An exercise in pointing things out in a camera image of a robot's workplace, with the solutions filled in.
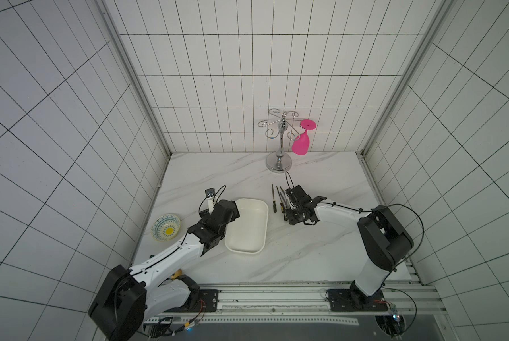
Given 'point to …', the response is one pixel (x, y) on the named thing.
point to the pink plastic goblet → (301, 144)
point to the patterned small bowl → (165, 227)
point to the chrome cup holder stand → (280, 162)
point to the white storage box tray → (249, 233)
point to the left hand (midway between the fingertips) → (221, 209)
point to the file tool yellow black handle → (274, 206)
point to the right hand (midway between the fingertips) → (284, 216)
